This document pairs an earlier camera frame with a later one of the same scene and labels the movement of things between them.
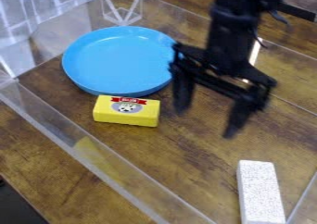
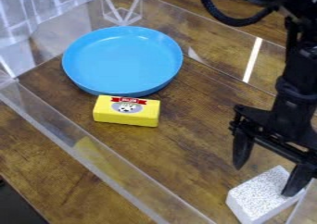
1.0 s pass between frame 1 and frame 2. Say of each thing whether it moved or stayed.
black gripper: moved
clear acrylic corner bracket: stayed
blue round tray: stayed
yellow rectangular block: stayed
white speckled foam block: moved
